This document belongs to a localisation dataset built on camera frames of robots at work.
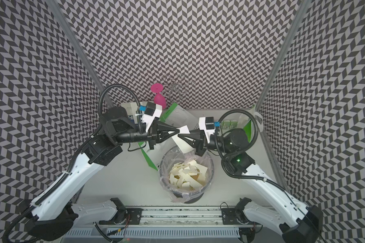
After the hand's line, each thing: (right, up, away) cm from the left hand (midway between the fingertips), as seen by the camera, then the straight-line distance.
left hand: (177, 134), depth 51 cm
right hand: (0, -1, +2) cm, 3 cm away
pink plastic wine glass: (-14, +18, +35) cm, 42 cm away
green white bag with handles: (+36, +4, +34) cm, 50 cm away
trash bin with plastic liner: (-4, -12, +19) cm, 22 cm away
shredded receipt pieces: (+4, -22, +21) cm, 31 cm away
